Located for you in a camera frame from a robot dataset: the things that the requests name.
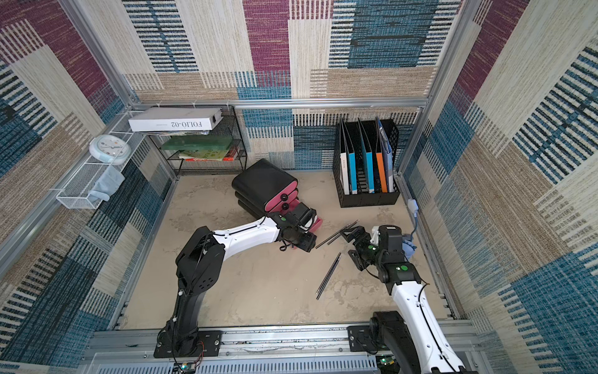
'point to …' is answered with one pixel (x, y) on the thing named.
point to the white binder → (344, 160)
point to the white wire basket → (78, 191)
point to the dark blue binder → (387, 153)
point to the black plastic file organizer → (366, 162)
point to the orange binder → (380, 160)
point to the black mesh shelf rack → (220, 153)
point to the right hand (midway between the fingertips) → (343, 237)
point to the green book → (197, 142)
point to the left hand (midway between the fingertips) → (309, 240)
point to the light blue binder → (352, 157)
